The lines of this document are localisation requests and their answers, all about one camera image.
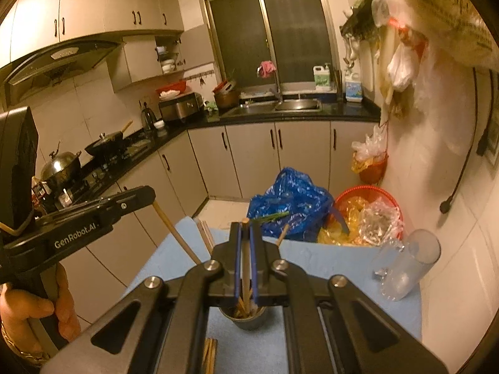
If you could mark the pink rag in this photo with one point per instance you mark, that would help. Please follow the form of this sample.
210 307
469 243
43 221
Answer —
268 68

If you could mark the beige kitchen cabinets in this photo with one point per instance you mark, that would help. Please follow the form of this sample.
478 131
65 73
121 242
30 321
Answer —
249 156
97 4

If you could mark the green onion stalk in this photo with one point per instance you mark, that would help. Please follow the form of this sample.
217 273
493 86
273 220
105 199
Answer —
275 217

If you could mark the wooden chopstick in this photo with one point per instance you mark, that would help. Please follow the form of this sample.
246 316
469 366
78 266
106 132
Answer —
205 358
245 261
202 232
282 235
207 233
175 232
239 308
213 358

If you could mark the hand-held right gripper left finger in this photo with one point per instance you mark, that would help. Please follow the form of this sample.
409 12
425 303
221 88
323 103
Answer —
237 259

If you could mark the person's left hand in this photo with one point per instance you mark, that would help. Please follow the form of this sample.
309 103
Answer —
23 304

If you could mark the clear crumpled plastic bag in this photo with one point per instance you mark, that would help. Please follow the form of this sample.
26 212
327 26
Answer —
384 220

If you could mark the steel sink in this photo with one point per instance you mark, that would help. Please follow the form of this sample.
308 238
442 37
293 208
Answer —
296 105

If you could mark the small white bowl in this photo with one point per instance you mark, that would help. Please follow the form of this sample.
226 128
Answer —
159 124

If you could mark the clear glass mug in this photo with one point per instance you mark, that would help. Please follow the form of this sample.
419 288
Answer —
409 265

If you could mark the hanging metal ladles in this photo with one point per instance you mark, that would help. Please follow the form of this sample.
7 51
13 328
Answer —
351 56

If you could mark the hanging white plastic bag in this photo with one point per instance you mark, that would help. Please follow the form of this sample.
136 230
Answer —
401 66

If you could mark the blue plastic bag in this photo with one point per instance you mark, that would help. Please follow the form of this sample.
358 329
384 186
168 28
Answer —
292 194

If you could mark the red hanging bin with bags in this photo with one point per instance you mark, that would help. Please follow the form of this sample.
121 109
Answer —
370 171

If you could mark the black range hood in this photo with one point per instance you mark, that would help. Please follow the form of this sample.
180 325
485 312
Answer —
58 60

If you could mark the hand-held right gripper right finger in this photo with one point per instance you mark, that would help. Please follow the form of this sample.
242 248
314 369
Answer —
252 259

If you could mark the brown pot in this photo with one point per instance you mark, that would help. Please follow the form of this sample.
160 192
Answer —
226 99

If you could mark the red plastic basket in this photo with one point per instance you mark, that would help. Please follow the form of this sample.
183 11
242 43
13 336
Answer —
374 191

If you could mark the dark kettle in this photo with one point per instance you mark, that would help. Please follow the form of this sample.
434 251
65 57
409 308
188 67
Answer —
148 117

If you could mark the black gas stove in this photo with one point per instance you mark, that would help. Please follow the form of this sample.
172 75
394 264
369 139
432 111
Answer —
89 175

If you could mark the beige upper kitchen cabinets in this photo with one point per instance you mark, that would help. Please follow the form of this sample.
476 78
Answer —
97 4

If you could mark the black wall rack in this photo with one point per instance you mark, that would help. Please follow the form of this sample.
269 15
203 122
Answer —
358 19

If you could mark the black wok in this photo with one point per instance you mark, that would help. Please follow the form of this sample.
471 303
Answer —
105 142

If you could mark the black kitchen countertop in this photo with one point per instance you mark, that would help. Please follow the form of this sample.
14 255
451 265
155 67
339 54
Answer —
351 111

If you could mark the large translucent hanging bag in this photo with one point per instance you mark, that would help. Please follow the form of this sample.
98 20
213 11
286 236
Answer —
448 15

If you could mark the yellow plastic bag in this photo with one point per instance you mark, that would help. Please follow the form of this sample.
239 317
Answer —
347 218

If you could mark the blue tablecloth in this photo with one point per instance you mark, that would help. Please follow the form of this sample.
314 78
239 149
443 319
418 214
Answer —
331 259

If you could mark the beige lower kitchen cabinets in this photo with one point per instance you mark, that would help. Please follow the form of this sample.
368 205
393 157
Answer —
249 156

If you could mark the open wall cabinet with dishes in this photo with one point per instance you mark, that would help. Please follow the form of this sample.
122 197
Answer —
136 62

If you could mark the white bottle blue label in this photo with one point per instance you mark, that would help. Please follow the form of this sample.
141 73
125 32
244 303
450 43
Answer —
353 89

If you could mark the steel pot with lid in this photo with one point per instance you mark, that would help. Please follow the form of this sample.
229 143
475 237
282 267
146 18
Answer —
60 167

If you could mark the dark kitchen window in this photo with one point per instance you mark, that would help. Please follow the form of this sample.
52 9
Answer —
241 35

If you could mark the silver countertop oven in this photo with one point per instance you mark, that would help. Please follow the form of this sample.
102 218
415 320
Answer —
179 107

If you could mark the white bottle green label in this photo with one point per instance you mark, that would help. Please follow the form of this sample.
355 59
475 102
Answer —
321 80

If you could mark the dark perforated utensil holder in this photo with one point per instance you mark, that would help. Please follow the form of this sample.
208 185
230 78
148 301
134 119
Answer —
249 321

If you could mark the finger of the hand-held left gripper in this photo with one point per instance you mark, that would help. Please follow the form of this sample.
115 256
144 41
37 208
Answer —
132 204

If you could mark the metal faucet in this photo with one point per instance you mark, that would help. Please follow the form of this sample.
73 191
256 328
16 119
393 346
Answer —
277 87

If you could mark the red basin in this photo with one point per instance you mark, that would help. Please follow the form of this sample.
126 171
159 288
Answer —
171 87

